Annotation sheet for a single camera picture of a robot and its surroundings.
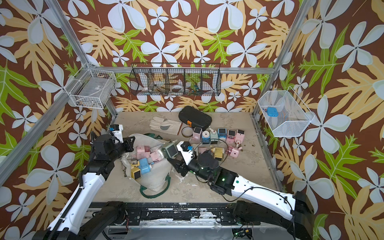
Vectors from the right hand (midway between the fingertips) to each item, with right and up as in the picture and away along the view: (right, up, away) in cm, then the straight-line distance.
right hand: (170, 155), depth 65 cm
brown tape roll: (+6, +9, +44) cm, 45 cm away
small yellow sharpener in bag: (-21, -12, +16) cm, 29 cm away
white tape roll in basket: (0, +39, +34) cm, 51 cm away
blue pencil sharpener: (+19, +5, +34) cm, 39 cm away
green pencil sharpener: (+24, +6, +34) cm, 42 cm away
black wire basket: (+15, +45, +34) cm, 58 cm away
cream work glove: (-14, +15, +47) cm, 51 cm away
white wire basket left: (-49, +35, +21) cm, 64 cm away
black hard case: (+12, +20, +47) cm, 52 cm away
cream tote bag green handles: (-17, -10, +22) cm, 29 cm away
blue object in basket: (+56, +21, +21) cm, 64 cm away
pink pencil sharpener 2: (+41, +5, +33) cm, 53 cm away
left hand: (-21, +8, +13) cm, 26 cm away
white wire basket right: (+62, +20, +19) cm, 68 cm away
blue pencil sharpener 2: (+30, +7, +35) cm, 47 cm away
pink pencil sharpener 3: (+35, -3, +26) cm, 44 cm away
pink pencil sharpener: (+36, +5, +37) cm, 52 cm away
